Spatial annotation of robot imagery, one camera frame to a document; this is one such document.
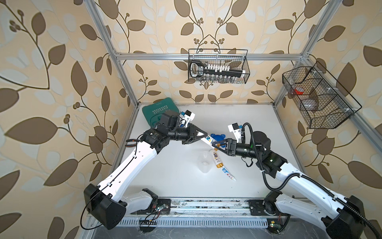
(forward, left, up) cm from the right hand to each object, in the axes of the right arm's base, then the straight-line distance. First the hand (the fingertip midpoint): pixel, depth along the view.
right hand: (213, 146), depth 67 cm
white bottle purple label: (+2, -5, -25) cm, 25 cm away
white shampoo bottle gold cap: (+1, +2, +3) cm, 4 cm away
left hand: (+3, +4, +6) cm, 8 cm away
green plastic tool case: (+44, +41, -23) cm, 64 cm away
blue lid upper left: (+21, -7, -27) cm, 35 cm away
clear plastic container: (+4, +3, -26) cm, 26 cm away
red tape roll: (+29, -50, +6) cm, 58 cm away
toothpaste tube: (-2, -9, -26) cm, 27 cm away
